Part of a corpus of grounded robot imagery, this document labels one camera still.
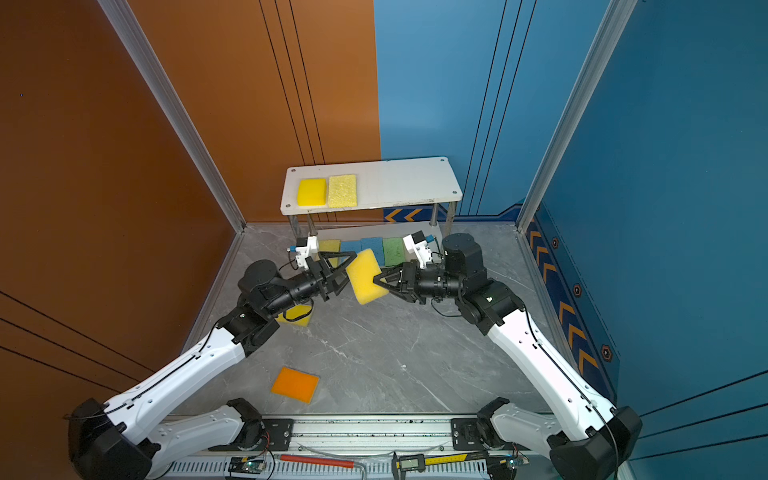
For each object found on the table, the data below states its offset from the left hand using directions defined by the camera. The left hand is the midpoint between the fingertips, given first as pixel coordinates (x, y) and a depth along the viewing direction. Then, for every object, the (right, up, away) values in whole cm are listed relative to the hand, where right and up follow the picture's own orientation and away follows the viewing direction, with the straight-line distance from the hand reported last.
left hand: (357, 260), depth 63 cm
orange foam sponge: (-19, -35, +19) cm, 44 cm away
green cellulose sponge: (+8, +2, +38) cm, 39 cm away
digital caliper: (+13, -48, +7) cm, 50 cm away
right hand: (+4, -5, -2) cm, 6 cm away
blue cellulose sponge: (-7, +4, +41) cm, 42 cm away
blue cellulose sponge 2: (+1, +4, +40) cm, 41 cm away
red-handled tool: (-9, -48, +7) cm, 49 cm away
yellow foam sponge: (+1, -2, +1) cm, 3 cm away
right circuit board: (+36, -48, +8) cm, 61 cm away
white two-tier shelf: (+2, +14, +16) cm, 22 cm away
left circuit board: (-28, -49, +8) cm, 57 cm away
